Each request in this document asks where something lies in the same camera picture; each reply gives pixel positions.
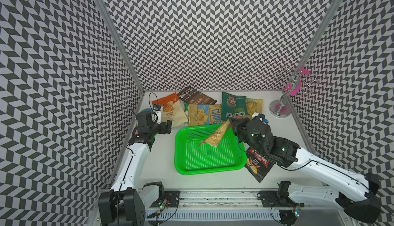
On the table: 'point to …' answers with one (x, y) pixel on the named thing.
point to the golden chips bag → (214, 138)
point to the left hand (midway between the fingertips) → (162, 121)
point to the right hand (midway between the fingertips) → (227, 120)
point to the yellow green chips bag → (254, 106)
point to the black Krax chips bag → (258, 165)
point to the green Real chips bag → (233, 106)
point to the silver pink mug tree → (281, 108)
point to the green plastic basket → (190, 158)
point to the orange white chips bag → (172, 109)
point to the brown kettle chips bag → (193, 96)
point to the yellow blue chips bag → (204, 114)
